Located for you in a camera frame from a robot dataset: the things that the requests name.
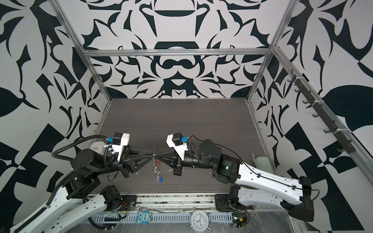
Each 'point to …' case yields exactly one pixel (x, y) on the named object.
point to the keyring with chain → (156, 168)
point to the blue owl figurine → (144, 217)
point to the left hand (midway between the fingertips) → (152, 153)
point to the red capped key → (159, 163)
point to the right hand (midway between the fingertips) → (157, 157)
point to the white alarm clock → (199, 221)
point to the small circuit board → (239, 219)
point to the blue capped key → (161, 180)
